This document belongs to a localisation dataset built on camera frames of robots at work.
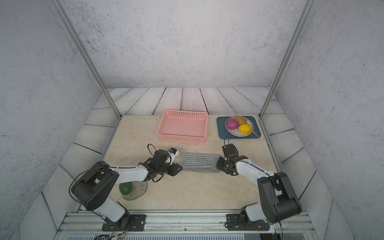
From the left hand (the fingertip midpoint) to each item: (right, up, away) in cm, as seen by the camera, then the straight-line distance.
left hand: (182, 168), depth 89 cm
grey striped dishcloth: (+10, +3, +4) cm, 11 cm away
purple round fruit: (+34, +27, +19) cm, 47 cm away
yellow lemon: (+42, +23, +18) cm, 52 cm away
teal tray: (+27, +19, +19) cm, 38 cm away
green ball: (-29, -7, -10) cm, 31 cm away
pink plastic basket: (0, +25, +26) cm, 36 cm away
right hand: (+22, +2, +1) cm, 22 cm away
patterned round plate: (+37, +21, +19) cm, 46 cm away
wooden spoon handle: (+50, +19, +18) cm, 57 cm away
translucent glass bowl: (-24, -10, -5) cm, 26 cm away
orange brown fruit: (+41, +30, +21) cm, 55 cm away
